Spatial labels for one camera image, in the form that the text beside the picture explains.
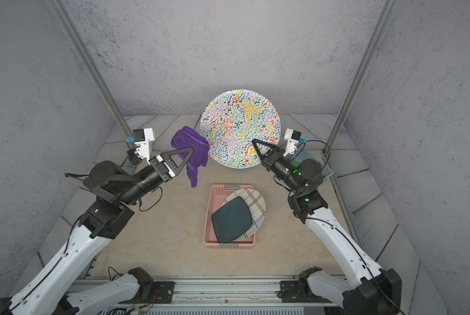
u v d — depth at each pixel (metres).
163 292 0.73
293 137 0.58
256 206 0.87
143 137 0.47
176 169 0.48
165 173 0.47
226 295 0.73
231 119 0.62
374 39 0.78
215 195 0.99
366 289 0.37
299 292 0.71
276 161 0.55
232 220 0.90
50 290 0.38
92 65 0.85
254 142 0.60
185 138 0.49
